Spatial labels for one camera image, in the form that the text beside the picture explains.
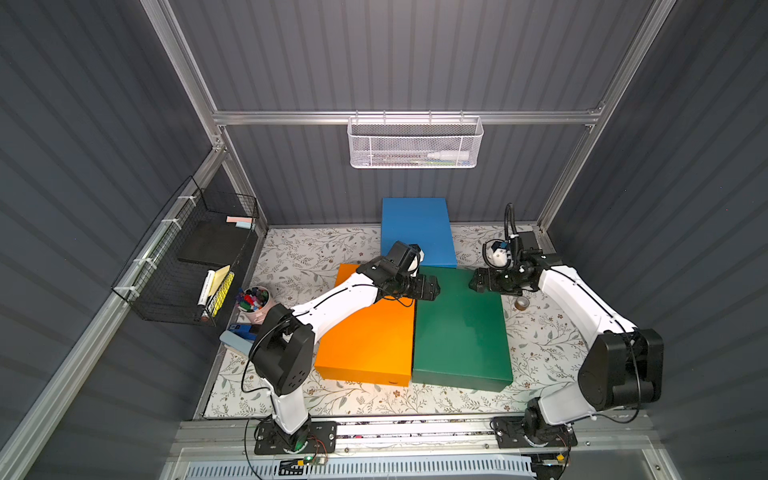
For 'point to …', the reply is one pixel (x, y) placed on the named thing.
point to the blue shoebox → (419, 221)
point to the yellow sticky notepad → (218, 277)
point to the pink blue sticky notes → (242, 222)
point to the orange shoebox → (377, 348)
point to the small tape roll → (522, 303)
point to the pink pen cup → (254, 302)
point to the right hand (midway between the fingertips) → (490, 285)
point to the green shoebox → (460, 337)
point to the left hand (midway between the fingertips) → (427, 288)
